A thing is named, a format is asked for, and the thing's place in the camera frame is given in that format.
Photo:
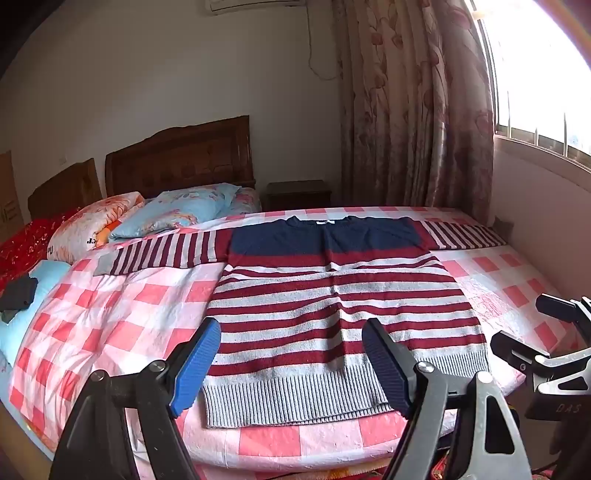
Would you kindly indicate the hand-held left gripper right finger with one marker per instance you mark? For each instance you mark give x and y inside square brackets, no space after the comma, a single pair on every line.
[388,369]

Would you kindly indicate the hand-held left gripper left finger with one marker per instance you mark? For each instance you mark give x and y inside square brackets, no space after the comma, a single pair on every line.
[198,364]

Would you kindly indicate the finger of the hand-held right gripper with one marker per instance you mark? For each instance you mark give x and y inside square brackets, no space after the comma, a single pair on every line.
[561,307]
[512,348]

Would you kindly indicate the red and grey striped sweater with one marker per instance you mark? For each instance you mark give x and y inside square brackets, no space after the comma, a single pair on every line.
[323,300]

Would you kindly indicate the pink checkered blanket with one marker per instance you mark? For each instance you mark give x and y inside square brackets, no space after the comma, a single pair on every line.
[115,314]

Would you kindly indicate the blue floral pillow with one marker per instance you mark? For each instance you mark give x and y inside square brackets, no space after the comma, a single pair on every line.
[184,207]

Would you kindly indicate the light blue sheet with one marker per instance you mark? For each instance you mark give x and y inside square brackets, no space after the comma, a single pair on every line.
[48,277]

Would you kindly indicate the orange floral pillow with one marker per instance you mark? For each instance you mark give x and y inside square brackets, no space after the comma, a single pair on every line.
[87,221]

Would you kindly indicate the dark cloth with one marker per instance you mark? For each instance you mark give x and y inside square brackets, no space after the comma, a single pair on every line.
[18,293]

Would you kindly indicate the dark wooden nightstand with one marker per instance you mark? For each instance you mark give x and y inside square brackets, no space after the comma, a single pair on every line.
[300,196]

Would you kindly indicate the large wooden headboard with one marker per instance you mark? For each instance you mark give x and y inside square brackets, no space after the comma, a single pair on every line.
[184,157]

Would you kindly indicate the red patterned blanket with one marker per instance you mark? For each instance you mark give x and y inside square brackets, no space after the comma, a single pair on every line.
[23,244]

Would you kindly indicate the small wooden headboard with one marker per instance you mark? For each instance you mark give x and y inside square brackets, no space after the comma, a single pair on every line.
[69,184]

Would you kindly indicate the window with grille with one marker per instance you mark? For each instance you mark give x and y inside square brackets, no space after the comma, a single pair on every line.
[531,69]

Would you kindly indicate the floral curtain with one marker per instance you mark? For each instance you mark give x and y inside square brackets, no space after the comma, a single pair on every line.
[406,115]

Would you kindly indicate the cardboard box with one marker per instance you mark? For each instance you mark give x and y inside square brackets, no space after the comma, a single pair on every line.
[9,194]

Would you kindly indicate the white air conditioner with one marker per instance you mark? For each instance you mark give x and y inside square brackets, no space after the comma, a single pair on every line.
[254,4]

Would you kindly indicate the wooden bed frame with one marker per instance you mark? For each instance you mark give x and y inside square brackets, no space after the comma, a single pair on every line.
[14,431]

